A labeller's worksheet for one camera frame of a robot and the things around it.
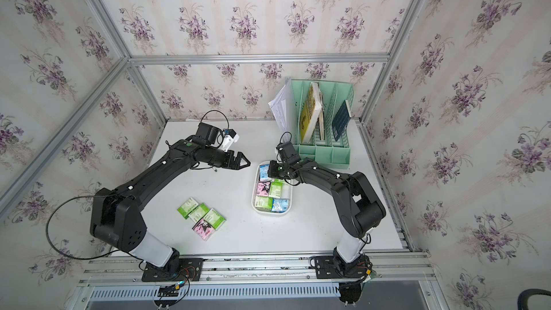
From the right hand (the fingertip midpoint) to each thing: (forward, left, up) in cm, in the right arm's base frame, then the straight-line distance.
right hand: (269, 171), depth 91 cm
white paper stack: (+20, -5, +19) cm, 29 cm away
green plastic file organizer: (+12, -28, -1) cm, 30 cm away
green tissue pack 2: (-13, +2, -4) cm, 13 cm away
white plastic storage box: (-5, -8, -7) cm, 11 cm away
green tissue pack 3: (-15, +33, -4) cm, 36 cm away
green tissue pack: (-6, -3, -5) cm, 8 cm away
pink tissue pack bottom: (-23, +24, -4) cm, 34 cm away
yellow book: (+22, -18, +15) cm, 32 cm away
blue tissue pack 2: (-13, -5, -5) cm, 15 cm away
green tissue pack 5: (-19, +21, -4) cm, 29 cm away
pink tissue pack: (-6, +3, -4) cm, 7 cm away
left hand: (-2, +10, +10) cm, 14 cm away
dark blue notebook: (+29, -35, +3) cm, 46 cm away
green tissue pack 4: (-17, +28, -4) cm, 33 cm away
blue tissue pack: (0, +2, 0) cm, 2 cm away
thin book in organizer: (+25, -25, +3) cm, 35 cm away
